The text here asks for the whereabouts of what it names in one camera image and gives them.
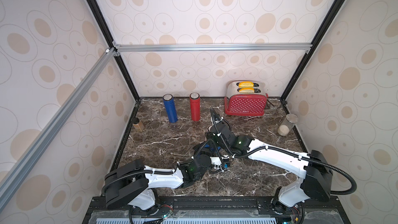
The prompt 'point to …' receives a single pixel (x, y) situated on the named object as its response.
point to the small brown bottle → (138, 124)
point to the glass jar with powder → (287, 124)
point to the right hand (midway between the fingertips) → (207, 137)
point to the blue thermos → (169, 101)
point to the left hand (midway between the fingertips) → (215, 144)
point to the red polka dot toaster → (245, 103)
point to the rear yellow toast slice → (245, 84)
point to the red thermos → (195, 107)
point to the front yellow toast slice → (246, 90)
